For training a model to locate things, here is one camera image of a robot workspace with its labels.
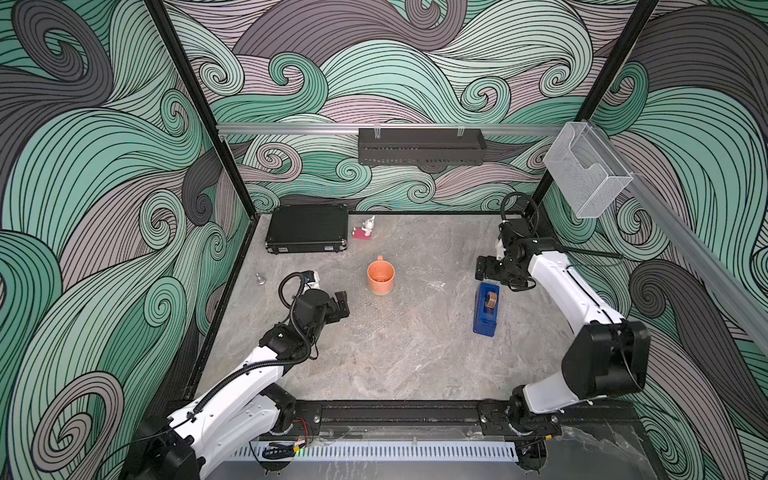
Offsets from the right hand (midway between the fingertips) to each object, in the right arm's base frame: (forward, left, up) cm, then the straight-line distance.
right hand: (488, 277), depth 86 cm
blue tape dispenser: (-6, 0, -8) cm, 10 cm away
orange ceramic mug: (+7, +32, -10) cm, 34 cm away
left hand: (-6, +45, +1) cm, 46 cm away
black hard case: (+30, +61, -10) cm, 69 cm away
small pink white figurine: (+27, +38, -10) cm, 47 cm away
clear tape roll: (-4, -2, -6) cm, 8 cm away
